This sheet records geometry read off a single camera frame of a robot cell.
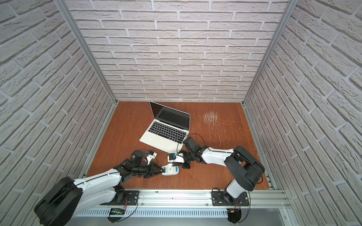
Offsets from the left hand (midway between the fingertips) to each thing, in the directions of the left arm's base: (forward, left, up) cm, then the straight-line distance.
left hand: (163, 168), depth 80 cm
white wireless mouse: (-1, -4, -2) cm, 5 cm away
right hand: (+2, -5, -2) cm, 6 cm away
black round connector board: (-22, -38, -4) cm, 44 cm away
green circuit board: (-20, +23, -7) cm, 31 cm away
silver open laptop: (+29, -1, -3) cm, 29 cm away
